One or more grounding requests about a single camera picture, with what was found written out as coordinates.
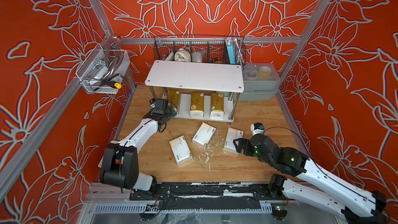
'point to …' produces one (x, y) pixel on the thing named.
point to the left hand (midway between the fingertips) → (167, 112)
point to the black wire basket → (200, 48)
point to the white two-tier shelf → (224, 78)
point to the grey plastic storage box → (261, 82)
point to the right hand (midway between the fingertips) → (237, 143)
